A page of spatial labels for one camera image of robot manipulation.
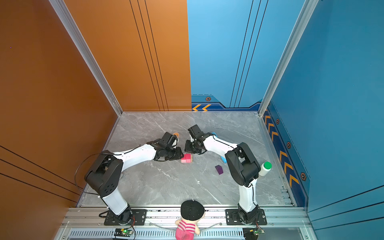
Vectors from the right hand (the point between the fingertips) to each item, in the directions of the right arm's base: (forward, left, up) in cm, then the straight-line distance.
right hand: (184, 150), depth 92 cm
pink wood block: (-6, -2, -3) cm, 7 cm away
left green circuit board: (-41, +28, -7) cm, 50 cm away
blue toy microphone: (-3, -24, -5) cm, 25 cm away
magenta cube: (-5, 0, 0) cm, 5 cm away
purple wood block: (-10, -21, -6) cm, 24 cm away
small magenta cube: (-4, -3, 0) cm, 5 cm away
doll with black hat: (-34, -5, +3) cm, 35 cm away
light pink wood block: (-6, +1, -3) cm, 7 cm away
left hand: (-3, +1, -1) cm, 3 cm away
